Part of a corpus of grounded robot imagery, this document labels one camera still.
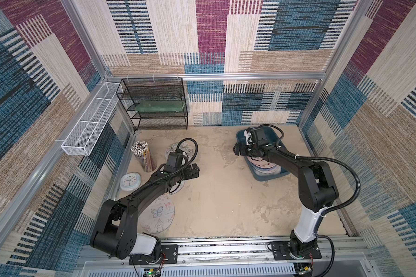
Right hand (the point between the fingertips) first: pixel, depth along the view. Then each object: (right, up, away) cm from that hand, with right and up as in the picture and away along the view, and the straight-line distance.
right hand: (242, 151), depth 97 cm
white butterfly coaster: (-43, -30, -12) cm, 54 cm away
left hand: (-27, -10, -7) cm, 29 cm away
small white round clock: (-60, -16, -4) cm, 62 cm away
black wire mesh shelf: (-51, +28, +9) cm, 59 cm away
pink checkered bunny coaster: (+5, -5, -14) cm, 16 cm away
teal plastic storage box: (+21, +10, +11) cm, 26 cm away
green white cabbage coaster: (-29, +3, -21) cm, 36 cm away
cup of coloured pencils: (-51, -2, -8) cm, 52 cm away
